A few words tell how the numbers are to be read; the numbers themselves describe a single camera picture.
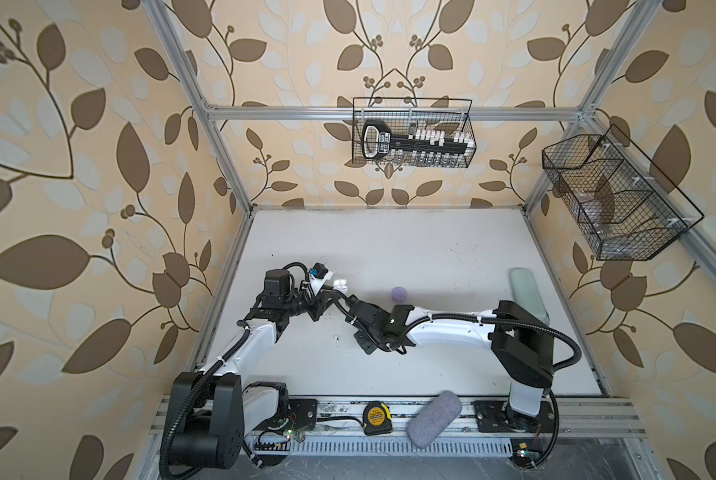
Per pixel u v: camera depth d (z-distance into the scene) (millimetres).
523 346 456
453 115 911
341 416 753
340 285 838
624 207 735
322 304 736
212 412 410
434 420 707
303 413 738
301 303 734
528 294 938
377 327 642
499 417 726
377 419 716
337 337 868
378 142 839
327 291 726
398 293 959
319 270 722
